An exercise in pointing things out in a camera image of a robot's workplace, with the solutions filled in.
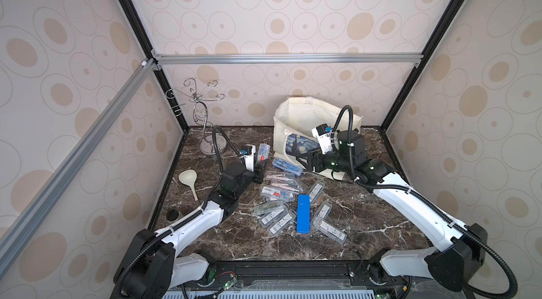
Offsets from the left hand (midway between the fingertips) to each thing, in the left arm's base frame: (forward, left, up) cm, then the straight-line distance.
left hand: (269, 158), depth 80 cm
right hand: (-1, -15, +6) cm, 16 cm away
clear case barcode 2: (-15, -2, -19) cm, 25 cm away
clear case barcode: (-2, -21, -21) cm, 29 cm away
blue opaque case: (-14, -14, -19) cm, 28 cm away
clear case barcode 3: (-18, -5, -19) cm, 27 cm away
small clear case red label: (+2, +2, +1) cm, 3 cm away
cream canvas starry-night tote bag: (+25, -14, -5) cm, 29 cm away
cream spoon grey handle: (+3, +38, -20) cm, 43 cm away
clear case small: (-12, -22, -20) cm, 32 cm away
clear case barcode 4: (-20, -24, -18) cm, 36 cm away
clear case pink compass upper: (+4, -4, -19) cm, 20 cm away
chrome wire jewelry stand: (+23, +31, -19) cm, 43 cm away
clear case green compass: (-11, +1, -19) cm, 22 cm away
